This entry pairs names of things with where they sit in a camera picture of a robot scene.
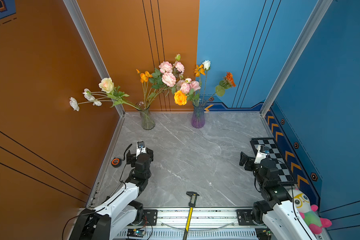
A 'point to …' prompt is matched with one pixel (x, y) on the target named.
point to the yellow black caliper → (191, 204)
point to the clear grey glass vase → (147, 121)
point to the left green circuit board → (135, 232)
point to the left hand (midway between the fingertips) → (138, 148)
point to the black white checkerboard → (286, 175)
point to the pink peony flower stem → (194, 86)
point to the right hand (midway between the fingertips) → (247, 154)
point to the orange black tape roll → (116, 162)
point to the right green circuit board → (263, 233)
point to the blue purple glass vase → (198, 118)
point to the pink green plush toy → (302, 203)
